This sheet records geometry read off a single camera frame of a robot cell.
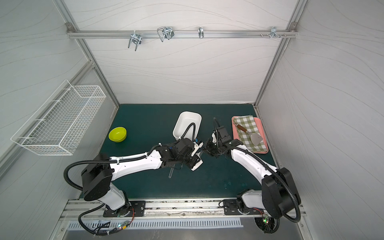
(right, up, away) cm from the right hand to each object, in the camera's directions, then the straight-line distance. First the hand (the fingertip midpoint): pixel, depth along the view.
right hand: (201, 148), depth 84 cm
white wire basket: (-67, +13, -16) cm, 70 cm away
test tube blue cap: (-18, -15, +2) cm, 23 cm away
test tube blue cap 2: (0, -2, -2) cm, 3 cm away
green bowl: (-56, +6, +16) cm, 59 cm away
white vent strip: (-22, -34, -14) cm, 42 cm away
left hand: (-1, -5, -4) cm, 7 cm away
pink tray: (+44, +13, +25) cm, 52 cm away
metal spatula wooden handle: (+38, +3, +16) cm, 41 cm away
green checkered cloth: (+35, +13, +24) cm, 45 cm away
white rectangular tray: (-12, +13, +24) cm, 30 cm away
